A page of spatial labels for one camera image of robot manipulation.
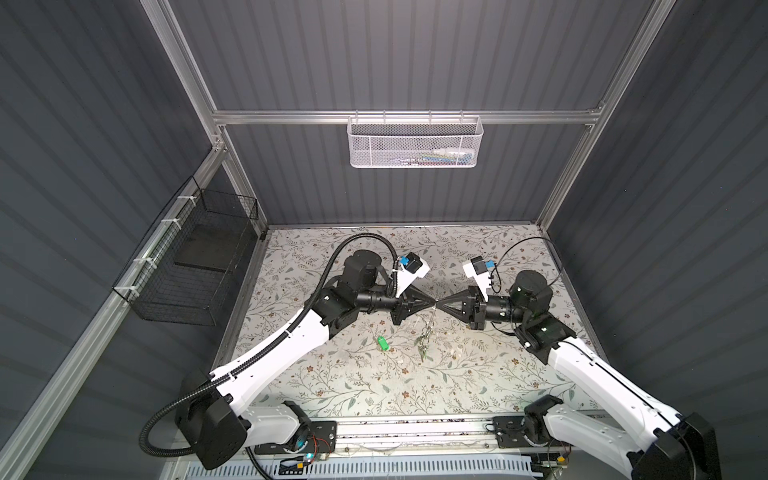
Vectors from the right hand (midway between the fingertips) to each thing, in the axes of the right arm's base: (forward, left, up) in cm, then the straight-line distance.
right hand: (442, 310), depth 66 cm
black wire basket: (+11, +62, +2) cm, 63 cm away
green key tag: (-4, +3, -16) cm, 17 cm away
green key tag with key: (+4, +15, -27) cm, 31 cm away
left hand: (+2, +2, +1) cm, 3 cm away
